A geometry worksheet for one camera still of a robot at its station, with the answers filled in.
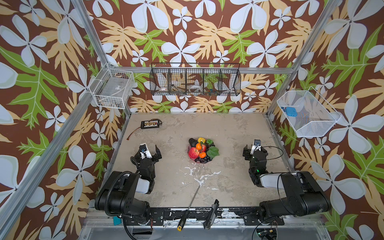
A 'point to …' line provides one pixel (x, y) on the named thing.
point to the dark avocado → (192, 142)
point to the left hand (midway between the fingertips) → (146, 146)
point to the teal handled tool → (116, 221)
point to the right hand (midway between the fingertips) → (253, 145)
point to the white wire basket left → (112, 88)
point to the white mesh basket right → (308, 112)
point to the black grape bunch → (207, 158)
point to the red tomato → (193, 153)
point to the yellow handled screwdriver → (186, 213)
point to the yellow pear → (200, 139)
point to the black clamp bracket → (207, 224)
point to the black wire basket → (195, 79)
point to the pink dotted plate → (193, 159)
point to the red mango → (204, 148)
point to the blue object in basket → (291, 111)
